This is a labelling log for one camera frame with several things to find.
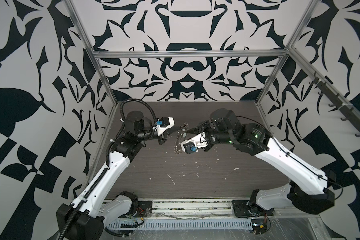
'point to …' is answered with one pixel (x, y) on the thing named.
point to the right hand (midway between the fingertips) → (188, 129)
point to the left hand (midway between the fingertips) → (179, 122)
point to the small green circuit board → (258, 226)
